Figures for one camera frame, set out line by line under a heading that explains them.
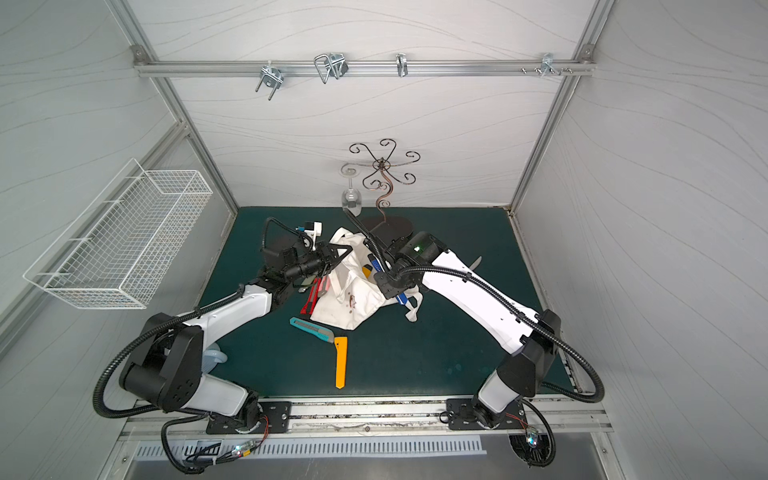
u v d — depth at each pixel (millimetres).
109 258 662
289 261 687
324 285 956
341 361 819
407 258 487
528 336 414
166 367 430
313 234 779
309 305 929
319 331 877
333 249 769
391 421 736
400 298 798
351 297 822
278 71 783
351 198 940
